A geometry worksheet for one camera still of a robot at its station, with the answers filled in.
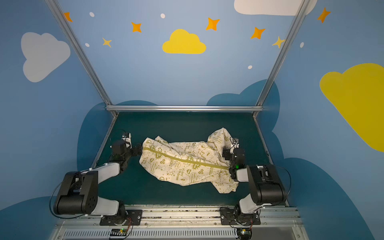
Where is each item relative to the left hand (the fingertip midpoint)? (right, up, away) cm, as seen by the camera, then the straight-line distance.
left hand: (132, 144), depth 93 cm
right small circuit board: (+65, -43, -20) cm, 80 cm away
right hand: (+65, -1, +1) cm, 65 cm away
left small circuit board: (+2, -42, -20) cm, 46 cm away
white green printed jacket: (+37, -11, -7) cm, 39 cm away
